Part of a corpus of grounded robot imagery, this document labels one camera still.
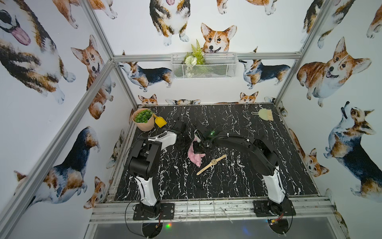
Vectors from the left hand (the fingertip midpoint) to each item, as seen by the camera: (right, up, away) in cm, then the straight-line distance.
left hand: (192, 143), depth 98 cm
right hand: (0, -4, -8) cm, 9 cm away
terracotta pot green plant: (-31, +16, -3) cm, 35 cm away
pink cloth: (+3, -7, -12) cm, 14 cm away
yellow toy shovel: (-25, +14, +12) cm, 31 cm away
